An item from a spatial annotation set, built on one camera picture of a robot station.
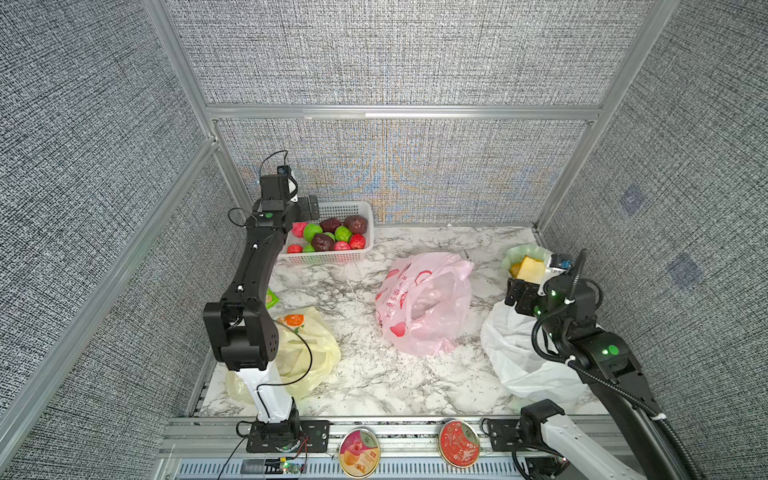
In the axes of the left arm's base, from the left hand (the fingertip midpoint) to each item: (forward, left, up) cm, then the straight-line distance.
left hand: (305, 197), depth 86 cm
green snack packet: (-17, +15, -28) cm, 36 cm away
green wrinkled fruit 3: (0, +3, -22) cm, 22 cm away
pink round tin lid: (-60, -15, -25) cm, 67 cm away
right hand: (-30, -56, 0) cm, 63 cm away
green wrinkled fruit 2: (+7, -8, -24) cm, 26 cm away
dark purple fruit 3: (+7, -14, -18) cm, 24 cm away
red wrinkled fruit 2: (+2, +9, -24) cm, 26 cm away
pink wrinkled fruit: (+10, +9, -23) cm, 27 cm away
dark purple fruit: (+12, -3, -24) cm, 27 cm away
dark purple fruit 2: (-1, -2, -19) cm, 19 cm away
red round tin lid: (-59, -38, -25) cm, 75 cm away
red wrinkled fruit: (+3, -14, -23) cm, 27 cm away
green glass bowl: (-3, -70, -26) cm, 75 cm away
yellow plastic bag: (-36, 0, -28) cm, 45 cm away
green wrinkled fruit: (+9, +3, -23) cm, 25 cm away
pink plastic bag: (-19, -35, -29) cm, 50 cm away
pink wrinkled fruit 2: (0, -8, -23) cm, 24 cm away
